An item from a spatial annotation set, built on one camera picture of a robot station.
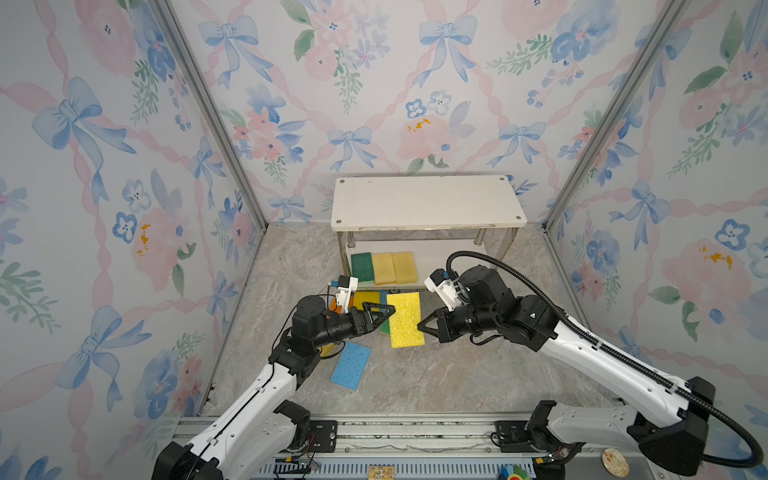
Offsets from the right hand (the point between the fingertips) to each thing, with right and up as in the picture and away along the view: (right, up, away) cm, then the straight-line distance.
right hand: (417, 325), depth 67 cm
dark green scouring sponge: (-15, +12, +30) cm, 36 cm away
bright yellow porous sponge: (-3, +1, 0) cm, 3 cm away
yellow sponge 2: (-1, +12, +30) cm, 32 cm away
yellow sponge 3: (-24, -11, +19) cm, 33 cm away
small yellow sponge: (-14, +3, +28) cm, 31 cm away
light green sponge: (-7, 0, 0) cm, 7 cm away
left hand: (-6, +2, +3) cm, 7 cm away
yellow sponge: (-8, +11, +30) cm, 33 cm away
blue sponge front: (-17, -15, +16) cm, 28 cm away
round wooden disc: (+47, -33, +3) cm, 57 cm away
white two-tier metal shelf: (+6, +25, +8) cm, 27 cm away
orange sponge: (-19, +4, +1) cm, 20 cm away
